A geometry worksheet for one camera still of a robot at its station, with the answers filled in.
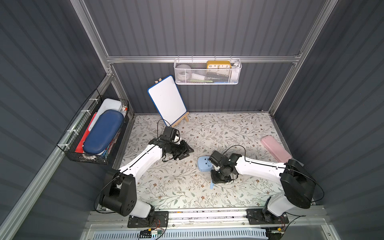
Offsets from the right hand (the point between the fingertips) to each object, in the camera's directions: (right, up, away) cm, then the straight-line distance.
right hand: (215, 179), depth 83 cm
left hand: (-12, +15, -1) cm, 20 cm away
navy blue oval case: (-52, +30, -15) cm, 62 cm away
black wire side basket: (-63, +23, -21) cm, 70 cm away
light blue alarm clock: (-6, +7, +5) cm, 11 cm away
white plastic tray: (-57, +41, -6) cm, 71 cm away
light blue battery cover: (-2, -4, +2) cm, 4 cm away
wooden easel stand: (-18, +38, +28) cm, 50 cm away
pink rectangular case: (+40, +16, +14) cm, 46 cm away
